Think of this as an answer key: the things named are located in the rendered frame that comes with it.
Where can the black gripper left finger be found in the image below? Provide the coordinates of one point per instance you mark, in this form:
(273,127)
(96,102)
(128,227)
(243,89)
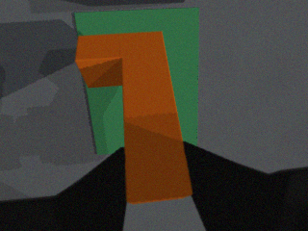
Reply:
(97,202)

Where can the orange l-shaped part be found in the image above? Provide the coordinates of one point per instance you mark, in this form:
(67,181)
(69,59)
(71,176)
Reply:
(156,167)

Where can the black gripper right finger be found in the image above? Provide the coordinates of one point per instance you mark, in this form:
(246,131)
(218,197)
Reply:
(232,197)

